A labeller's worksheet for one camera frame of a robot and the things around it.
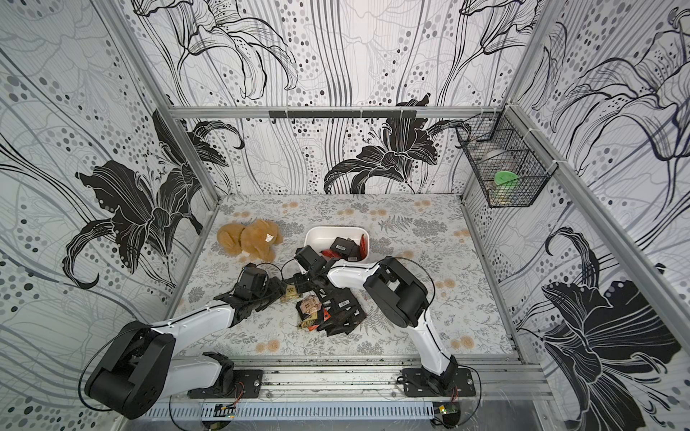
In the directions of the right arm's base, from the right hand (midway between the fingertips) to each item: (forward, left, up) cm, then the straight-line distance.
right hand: (301, 281), depth 94 cm
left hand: (-4, +5, +1) cm, 6 cm away
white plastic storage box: (+18, -6, +2) cm, 20 cm away
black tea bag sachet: (+12, -16, +4) cm, 20 cm away
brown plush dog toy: (+11, +14, +12) cm, 21 cm away
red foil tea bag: (+8, -11, +6) cm, 15 cm away
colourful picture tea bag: (-12, -4, +3) cm, 13 cm away
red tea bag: (+10, -23, +6) cm, 26 cm away
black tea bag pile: (-12, -15, +3) cm, 20 cm away
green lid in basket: (+19, -65, +32) cm, 75 cm away
